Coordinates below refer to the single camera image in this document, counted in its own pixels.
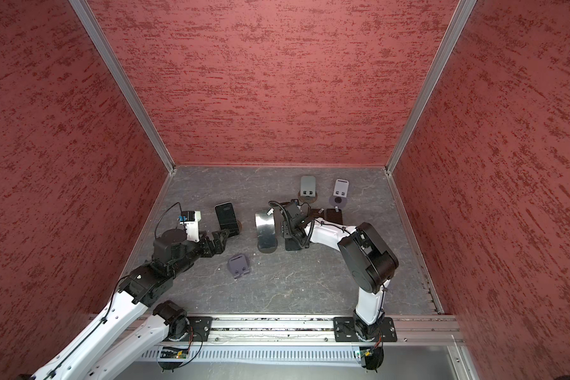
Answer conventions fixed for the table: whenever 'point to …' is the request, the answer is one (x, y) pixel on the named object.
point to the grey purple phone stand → (237, 266)
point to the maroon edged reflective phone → (333, 216)
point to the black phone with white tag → (317, 212)
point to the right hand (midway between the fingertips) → (291, 232)
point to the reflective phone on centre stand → (266, 230)
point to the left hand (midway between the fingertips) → (218, 237)
